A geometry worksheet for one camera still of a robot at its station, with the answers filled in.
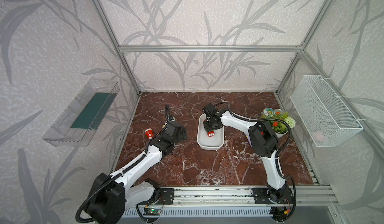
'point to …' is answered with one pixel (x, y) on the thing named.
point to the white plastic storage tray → (207, 143)
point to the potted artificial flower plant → (280, 128)
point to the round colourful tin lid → (268, 111)
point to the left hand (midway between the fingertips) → (178, 131)
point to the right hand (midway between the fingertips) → (206, 127)
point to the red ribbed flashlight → (211, 134)
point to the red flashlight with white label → (149, 133)
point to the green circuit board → (154, 210)
